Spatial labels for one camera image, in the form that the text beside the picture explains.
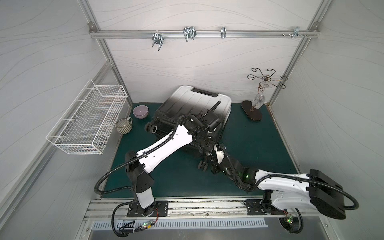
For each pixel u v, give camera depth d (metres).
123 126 1.03
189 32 0.77
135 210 0.72
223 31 0.72
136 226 0.70
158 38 0.78
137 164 0.42
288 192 0.50
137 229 0.67
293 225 0.72
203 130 0.51
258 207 0.74
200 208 0.75
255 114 1.11
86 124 0.69
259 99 0.93
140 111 1.11
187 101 0.91
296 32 0.76
